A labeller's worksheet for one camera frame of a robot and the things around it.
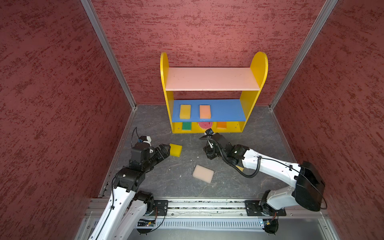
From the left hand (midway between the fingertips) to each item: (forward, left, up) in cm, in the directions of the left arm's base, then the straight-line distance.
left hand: (166, 153), depth 75 cm
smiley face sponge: (+28, -22, -13) cm, 38 cm away
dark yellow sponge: (+30, -8, -2) cm, 31 cm away
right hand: (+5, -22, -5) cm, 23 cm away
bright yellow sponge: (+11, -2, -17) cm, 20 cm away
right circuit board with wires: (-29, -53, -19) cm, 63 cm away
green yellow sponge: (+29, -8, -15) cm, 34 cm away
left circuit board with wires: (-29, +9, -21) cm, 37 cm away
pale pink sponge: (-4, -20, -17) cm, 27 cm away
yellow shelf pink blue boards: (+26, -33, -1) cm, 42 cm away
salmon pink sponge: (+30, -21, -2) cm, 37 cm away
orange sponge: (+31, -34, -16) cm, 48 cm away
